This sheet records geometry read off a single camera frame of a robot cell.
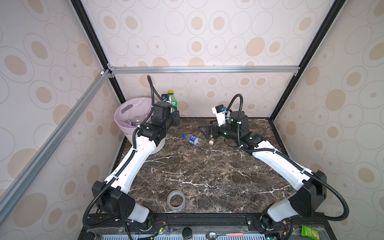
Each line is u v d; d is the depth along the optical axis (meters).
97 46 0.80
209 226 0.73
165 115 0.56
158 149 1.02
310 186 0.41
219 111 0.64
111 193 0.40
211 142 1.03
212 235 0.72
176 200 0.81
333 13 0.69
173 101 0.73
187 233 0.62
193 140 1.00
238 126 0.55
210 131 0.65
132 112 0.94
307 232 0.70
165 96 0.63
